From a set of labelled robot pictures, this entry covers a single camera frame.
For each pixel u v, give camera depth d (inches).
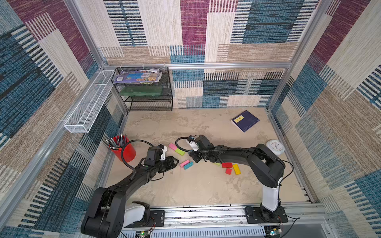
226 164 35.0
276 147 37.9
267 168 19.5
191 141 32.6
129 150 38.9
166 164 30.6
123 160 37.9
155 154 27.2
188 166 35.2
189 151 26.5
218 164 35.9
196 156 32.5
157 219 28.9
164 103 47.2
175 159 33.3
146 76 32.6
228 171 35.1
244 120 44.6
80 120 27.5
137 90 38.0
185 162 35.3
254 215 28.9
